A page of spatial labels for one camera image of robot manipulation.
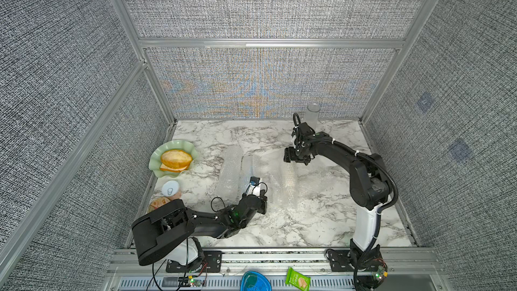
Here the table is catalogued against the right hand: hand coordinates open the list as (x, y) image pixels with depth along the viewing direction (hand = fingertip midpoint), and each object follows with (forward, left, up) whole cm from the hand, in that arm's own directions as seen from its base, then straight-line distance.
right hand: (289, 153), depth 96 cm
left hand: (-19, +10, 0) cm, 21 cm away
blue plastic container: (-50, +16, +4) cm, 52 cm away
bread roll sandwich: (-4, +53, 0) cm, 54 cm away
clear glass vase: (+17, -12, +10) cm, 23 cm away
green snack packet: (-49, +2, -4) cm, 49 cm away
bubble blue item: (-9, +20, -2) cm, 22 cm away
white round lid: (-17, +53, -1) cm, 55 cm away
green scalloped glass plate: (-3, +64, -2) cm, 64 cm away
